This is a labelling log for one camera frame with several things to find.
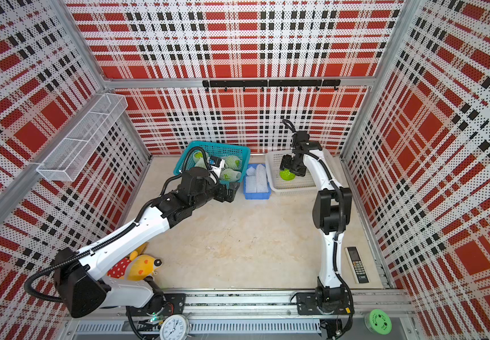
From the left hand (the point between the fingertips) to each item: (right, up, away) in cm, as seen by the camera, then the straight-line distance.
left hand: (231, 180), depth 77 cm
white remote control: (+49, -33, +5) cm, 59 cm away
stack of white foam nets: (+9, 0, +24) cm, 25 cm away
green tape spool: (+49, -45, -11) cm, 67 cm away
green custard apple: (+23, +2, +16) cm, 28 cm away
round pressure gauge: (-17, -47, -10) cm, 51 cm away
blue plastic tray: (+9, -8, +23) cm, 26 cm away
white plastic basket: (+32, -3, +31) cm, 44 cm away
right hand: (+25, +5, +19) cm, 32 cm away
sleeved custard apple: (-21, +11, +33) cm, 41 cm away
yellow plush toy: (-33, -30, -4) cm, 45 cm away
